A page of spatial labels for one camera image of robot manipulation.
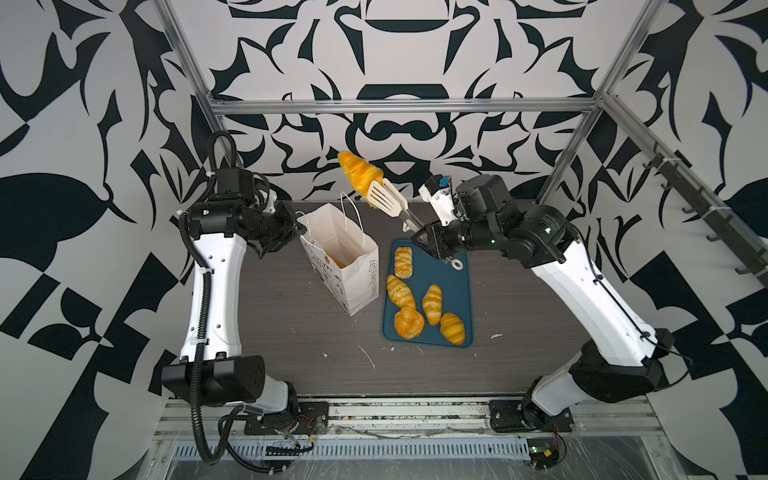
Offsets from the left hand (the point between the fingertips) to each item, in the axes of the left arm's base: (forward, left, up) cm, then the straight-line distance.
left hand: (304, 223), depth 70 cm
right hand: (-9, -24, +5) cm, 26 cm away
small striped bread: (+7, -25, -28) cm, 38 cm away
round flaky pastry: (-13, -25, -29) cm, 40 cm away
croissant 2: (-6, -33, -29) cm, 44 cm away
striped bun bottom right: (-14, -37, -29) cm, 50 cm away
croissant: (-3, -23, -29) cm, 37 cm away
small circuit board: (-43, -54, -34) cm, 77 cm away
